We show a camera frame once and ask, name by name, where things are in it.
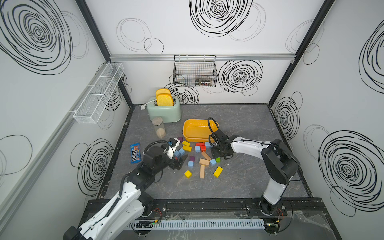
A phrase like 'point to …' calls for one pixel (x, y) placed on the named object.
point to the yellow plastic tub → (199, 130)
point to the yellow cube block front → (188, 174)
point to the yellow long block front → (218, 171)
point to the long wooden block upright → (202, 171)
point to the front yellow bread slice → (164, 99)
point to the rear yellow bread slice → (163, 91)
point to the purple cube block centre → (192, 158)
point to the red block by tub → (202, 145)
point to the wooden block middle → (204, 162)
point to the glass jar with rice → (158, 122)
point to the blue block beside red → (197, 149)
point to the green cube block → (218, 160)
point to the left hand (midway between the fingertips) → (180, 150)
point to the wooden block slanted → (207, 156)
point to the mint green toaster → (169, 114)
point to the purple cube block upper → (181, 139)
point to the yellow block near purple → (186, 143)
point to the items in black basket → (204, 82)
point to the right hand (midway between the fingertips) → (217, 154)
